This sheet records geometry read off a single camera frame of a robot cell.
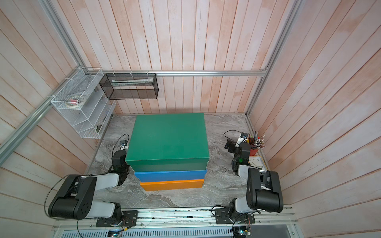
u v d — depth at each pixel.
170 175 0.68
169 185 0.83
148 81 0.90
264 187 0.49
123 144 0.79
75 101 0.74
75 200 0.43
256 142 0.82
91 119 0.78
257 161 0.92
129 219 0.73
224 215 0.73
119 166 0.70
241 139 0.79
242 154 0.70
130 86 0.91
